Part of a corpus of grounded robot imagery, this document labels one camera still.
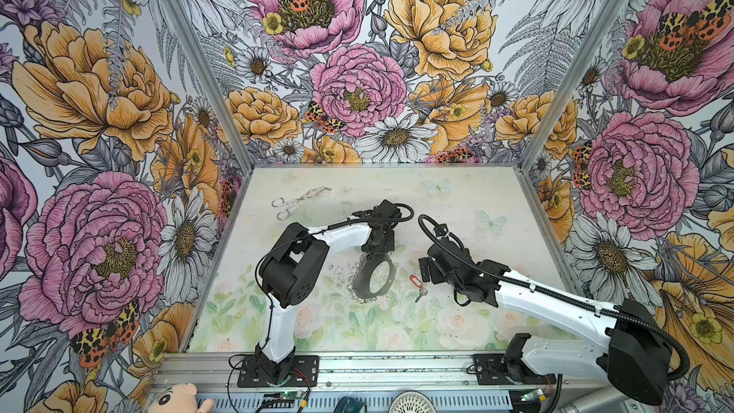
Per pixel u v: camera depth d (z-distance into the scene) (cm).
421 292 89
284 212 106
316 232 56
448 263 62
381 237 81
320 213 109
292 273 51
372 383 73
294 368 74
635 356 39
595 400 68
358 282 105
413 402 68
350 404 63
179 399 65
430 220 69
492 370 74
